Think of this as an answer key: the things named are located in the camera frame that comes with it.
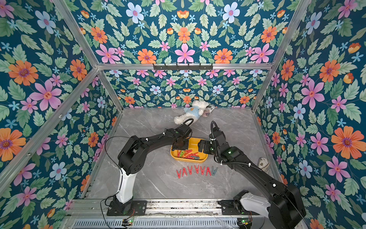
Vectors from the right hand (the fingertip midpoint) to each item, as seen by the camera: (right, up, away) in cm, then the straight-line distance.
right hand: (204, 144), depth 81 cm
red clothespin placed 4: (-4, -16, +6) cm, 18 cm away
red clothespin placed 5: (-1, -17, +5) cm, 18 cm away
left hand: (-11, -4, +15) cm, 19 cm away
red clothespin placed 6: (+3, -16, +5) cm, 17 cm away
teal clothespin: (+6, -18, +5) cm, 19 cm away
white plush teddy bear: (-6, +20, +25) cm, 33 cm away
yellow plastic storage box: (-7, -3, +16) cm, 17 cm away
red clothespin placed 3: (-8, -17, +5) cm, 19 cm away
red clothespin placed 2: (-12, -17, +5) cm, 22 cm away
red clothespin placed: (-15, -19, +4) cm, 25 cm away
